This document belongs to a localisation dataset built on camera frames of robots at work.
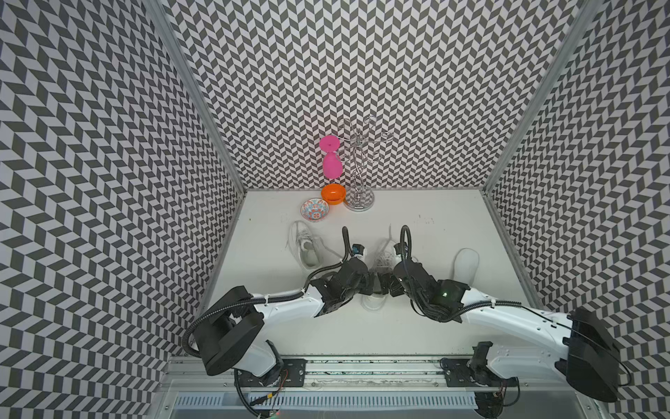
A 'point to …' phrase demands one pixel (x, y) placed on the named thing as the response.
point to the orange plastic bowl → (334, 194)
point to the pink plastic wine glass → (332, 163)
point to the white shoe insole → (466, 264)
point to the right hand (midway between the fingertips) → (392, 275)
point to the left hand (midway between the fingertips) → (372, 276)
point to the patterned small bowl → (315, 209)
